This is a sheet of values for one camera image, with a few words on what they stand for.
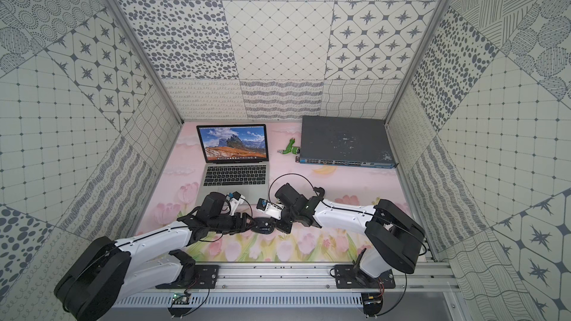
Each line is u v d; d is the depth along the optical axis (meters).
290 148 1.07
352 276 0.66
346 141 1.07
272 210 0.73
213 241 0.73
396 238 0.43
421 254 0.45
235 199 0.80
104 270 0.41
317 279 0.75
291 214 0.64
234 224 0.75
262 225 0.83
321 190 0.95
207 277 0.73
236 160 1.03
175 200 0.93
